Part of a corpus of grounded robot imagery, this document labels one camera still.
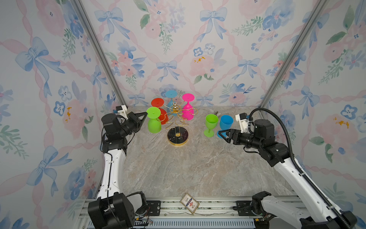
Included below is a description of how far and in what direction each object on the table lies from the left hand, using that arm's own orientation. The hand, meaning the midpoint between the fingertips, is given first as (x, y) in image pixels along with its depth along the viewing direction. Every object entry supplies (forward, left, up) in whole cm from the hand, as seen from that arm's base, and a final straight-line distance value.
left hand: (147, 111), depth 71 cm
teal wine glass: (+19, -10, -4) cm, 22 cm away
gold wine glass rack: (+8, -13, -32) cm, 35 cm away
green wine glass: (+1, -1, -11) cm, 11 cm away
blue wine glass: (+9, -45, -18) cm, 49 cm away
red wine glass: (+12, -4, -5) cm, 13 cm away
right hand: (-8, -37, -6) cm, 38 cm away
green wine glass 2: (+12, -36, -21) cm, 44 cm away
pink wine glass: (+15, -20, -14) cm, 29 cm away
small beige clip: (+29, -45, -32) cm, 62 cm away
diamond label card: (-34, -22, -33) cm, 52 cm away
